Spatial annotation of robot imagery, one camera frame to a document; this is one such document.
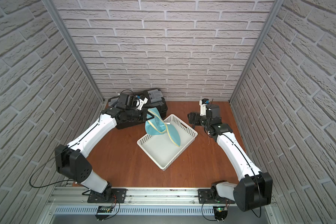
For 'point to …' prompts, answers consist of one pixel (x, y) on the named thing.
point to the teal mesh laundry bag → (157, 125)
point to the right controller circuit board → (220, 212)
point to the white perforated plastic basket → (161, 149)
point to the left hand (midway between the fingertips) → (156, 114)
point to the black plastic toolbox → (156, 101)
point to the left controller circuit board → (103, 209)
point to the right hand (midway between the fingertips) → (196, 115)
